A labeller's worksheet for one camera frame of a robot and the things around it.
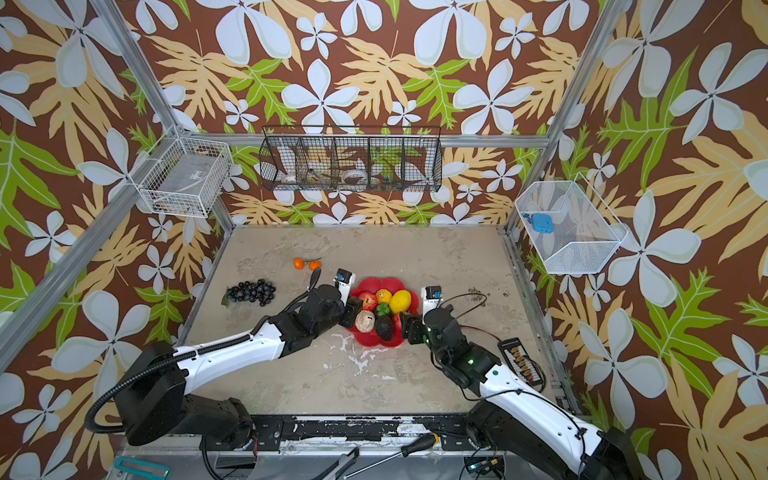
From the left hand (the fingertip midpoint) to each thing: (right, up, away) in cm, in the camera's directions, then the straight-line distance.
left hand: (355, 295), depth 83 cm
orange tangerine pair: (-18, +8, +23) cm, 30 cm away
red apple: (+4, -3, +8) cm, 9 cm away
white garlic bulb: (+3, -8, +3) cm, 9 cm away
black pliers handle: (-1, -38, -13) cm, 40 cm away
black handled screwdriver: (+14, -35, -13) cm, 40 cm away
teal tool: (-50, -40, -14) cm, 65 cm away
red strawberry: (+12, -9, +4) cm, 15 cm away
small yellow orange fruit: (+8, -2, +10) cm, 13 cm away
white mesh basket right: (+62, +17, -5) cm, 65 cm away
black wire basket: (-4, +44, +14) cm, 46 cm away
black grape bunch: (-33, -1, +14) cm, 36 cm away
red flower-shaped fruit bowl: (+10, +1, +16) cm, 19 cm away
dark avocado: (+8, -10, +3) cm, 13 cm away
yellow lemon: (+13, -3, +10) cm, 17 cm away
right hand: (+14, -4, -4) cm, 16 cm away
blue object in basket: (+54, +21, +3) cm, 58 cm away
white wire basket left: (-51, +34, +3) cm, 61 cm away
